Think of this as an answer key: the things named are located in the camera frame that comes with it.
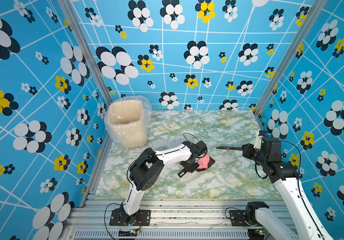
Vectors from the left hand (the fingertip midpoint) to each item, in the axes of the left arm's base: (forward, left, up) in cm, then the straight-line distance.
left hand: (191, 167), depth 89 cm
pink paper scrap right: (+2, -8, +3) cm, 8 cm away
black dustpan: (+3, -13, +1) cm, 13 cm away
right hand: (+3, -27, +19) cm, 33 cm away
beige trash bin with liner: (+30, +44, +9) cm, 54 cm away
